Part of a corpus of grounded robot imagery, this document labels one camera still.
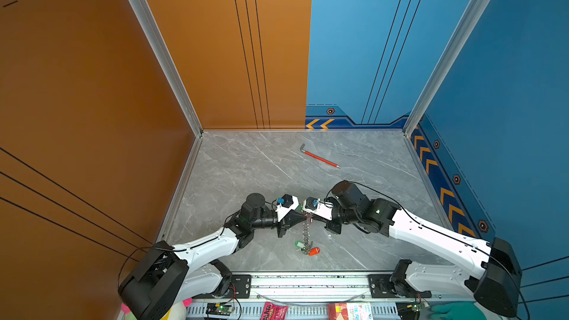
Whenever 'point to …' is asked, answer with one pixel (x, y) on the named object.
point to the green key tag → (299, 244)
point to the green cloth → (456, 310)
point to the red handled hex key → (302, 150)
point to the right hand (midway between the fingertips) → (312, 215)
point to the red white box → (350, 311)
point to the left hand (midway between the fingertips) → (304, 216)
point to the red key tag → (314, 251)
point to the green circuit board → (218, 309)
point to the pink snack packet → (273, 312)
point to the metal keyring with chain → (306, 233)
